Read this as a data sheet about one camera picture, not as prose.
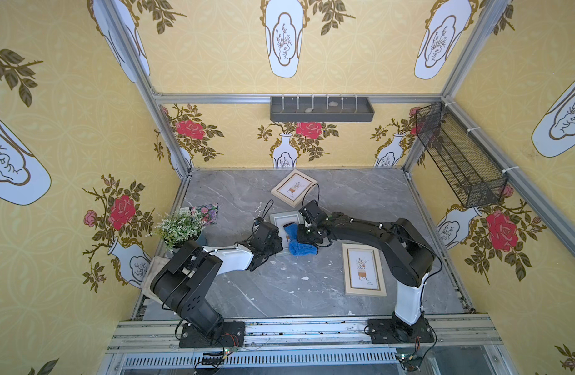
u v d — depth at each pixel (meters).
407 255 0.50
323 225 0.71
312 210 0.76
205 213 1.03
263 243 0.72
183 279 0.44
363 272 0.86
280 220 1.01
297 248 0.88
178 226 0.78
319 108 0.92
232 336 0.73
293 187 1.13
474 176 0.82
